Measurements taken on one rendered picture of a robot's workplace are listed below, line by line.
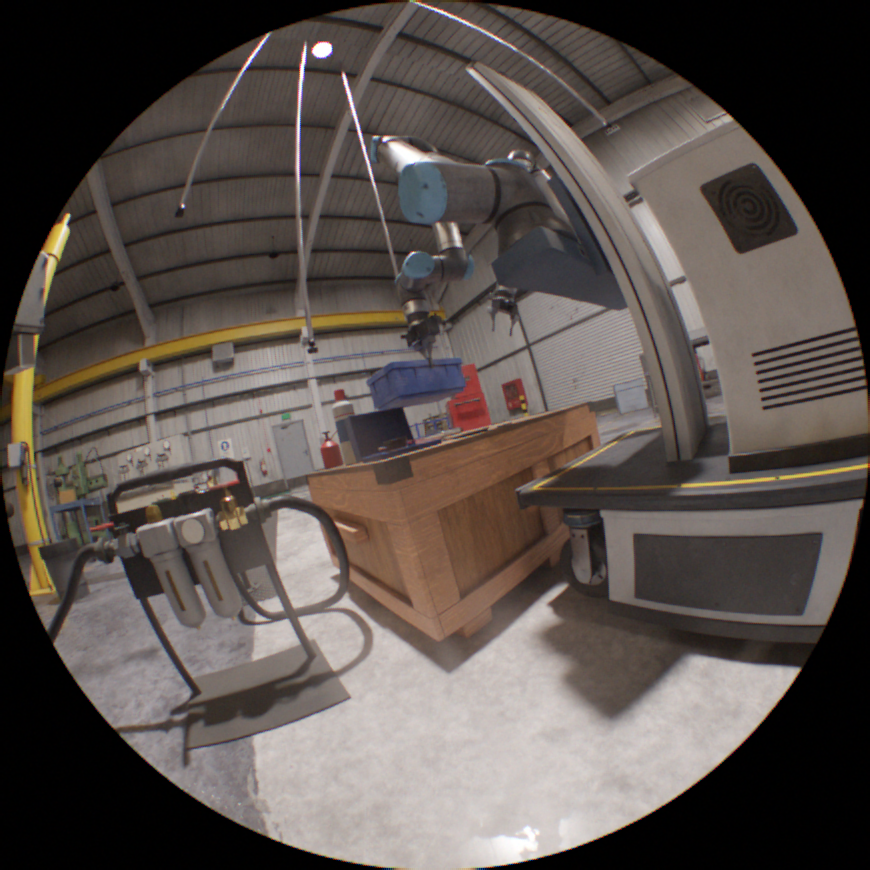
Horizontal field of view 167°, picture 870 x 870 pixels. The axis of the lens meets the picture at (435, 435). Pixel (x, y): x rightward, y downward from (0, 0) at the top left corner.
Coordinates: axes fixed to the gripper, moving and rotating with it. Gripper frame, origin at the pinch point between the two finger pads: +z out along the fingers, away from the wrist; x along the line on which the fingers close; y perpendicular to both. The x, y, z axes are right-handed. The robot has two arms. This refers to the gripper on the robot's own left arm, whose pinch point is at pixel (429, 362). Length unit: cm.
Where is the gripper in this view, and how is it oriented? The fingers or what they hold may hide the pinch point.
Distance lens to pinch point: 99.5
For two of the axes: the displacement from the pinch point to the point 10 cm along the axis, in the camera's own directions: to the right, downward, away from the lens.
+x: 5.8, -1.5, -8.0
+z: 2.5, 9.7, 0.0
